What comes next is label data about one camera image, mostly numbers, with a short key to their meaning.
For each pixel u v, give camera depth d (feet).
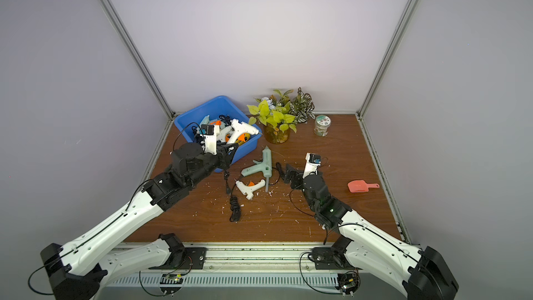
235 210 2.73
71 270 1.24
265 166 3.09
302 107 3.03
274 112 2.90
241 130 2.27
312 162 2.18
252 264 2.39
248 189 2.89
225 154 1.96
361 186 2.98
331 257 2.38
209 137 1.92
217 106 3.71
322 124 3.46
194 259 2.39
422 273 1.29
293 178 2.28
